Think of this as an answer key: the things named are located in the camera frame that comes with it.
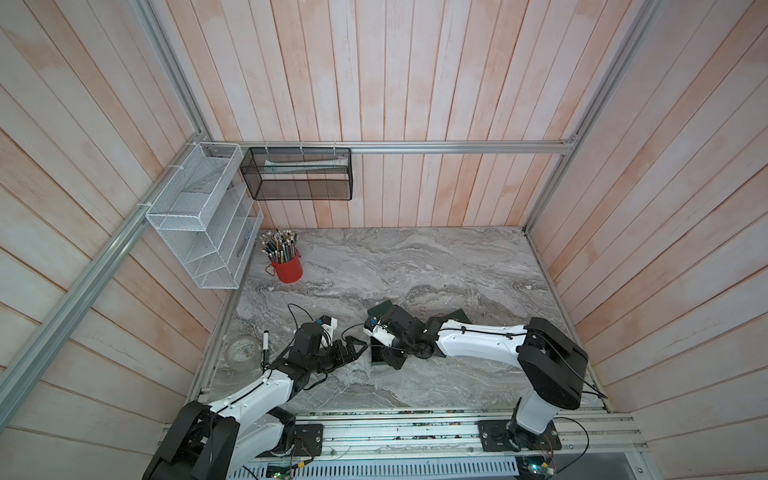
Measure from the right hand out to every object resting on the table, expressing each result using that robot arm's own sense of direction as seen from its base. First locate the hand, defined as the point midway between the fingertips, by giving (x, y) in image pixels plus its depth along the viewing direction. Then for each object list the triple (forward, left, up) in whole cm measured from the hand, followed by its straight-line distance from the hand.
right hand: (383, 351), depth 86 cm
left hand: (-1, +7, +1) cm, 8 cm away
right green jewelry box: (-4, +2, +7) cm, 8 cm away
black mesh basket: (+55, +31, +23) cm, 68 cm away
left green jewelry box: (+15, +2, -2) cm, 15 cm away
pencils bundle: (+28, +33, +16) cm, 46 cm away
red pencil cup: (+27, +33, +4) cm, 42 cm away
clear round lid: (-1, +42, -1) cm, 42 cm away
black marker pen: (+1, +35, 0) cm, 35 cm away
